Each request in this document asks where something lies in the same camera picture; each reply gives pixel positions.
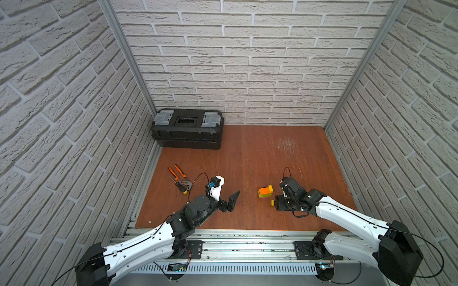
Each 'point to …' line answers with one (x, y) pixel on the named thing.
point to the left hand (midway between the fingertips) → (233, 186)
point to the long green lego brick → (263, 195)
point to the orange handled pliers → (186, 183)
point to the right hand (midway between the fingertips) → (280, 203)
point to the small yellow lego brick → (272, 202)
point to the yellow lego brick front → (271, 188)
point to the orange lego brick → (264, 190)
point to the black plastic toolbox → (191, 128)
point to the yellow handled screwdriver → (183, 190)
